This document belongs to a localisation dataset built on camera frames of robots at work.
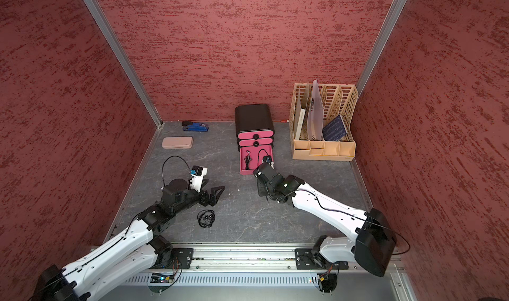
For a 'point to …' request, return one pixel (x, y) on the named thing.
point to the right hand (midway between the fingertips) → (265, 186)
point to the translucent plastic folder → (315, 122)
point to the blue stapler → (191, 126)
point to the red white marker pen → (285, 120)
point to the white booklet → (299, 124)
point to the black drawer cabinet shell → (252, 118)
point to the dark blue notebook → (335, 130)
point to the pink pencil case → (177, 142)
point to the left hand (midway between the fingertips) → (215, 187)
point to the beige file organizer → (337, 99)
